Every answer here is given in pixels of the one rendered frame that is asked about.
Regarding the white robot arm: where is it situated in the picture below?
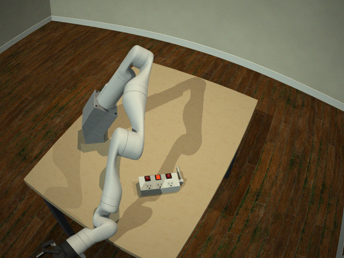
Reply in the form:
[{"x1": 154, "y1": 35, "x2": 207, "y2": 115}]
[{"x1": 66, "y1": 45, "x2": 154, "y2": 258}]

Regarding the white power strip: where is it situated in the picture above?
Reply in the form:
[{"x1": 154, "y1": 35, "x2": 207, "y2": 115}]
[{"x1": 138, "y1": 166, "x2": 183, "y2": 195}]

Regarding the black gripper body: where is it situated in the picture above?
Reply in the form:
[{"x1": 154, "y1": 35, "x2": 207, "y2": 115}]
[{"x1": 52, "y1": 240, "x2": 79, "y2": 258}]

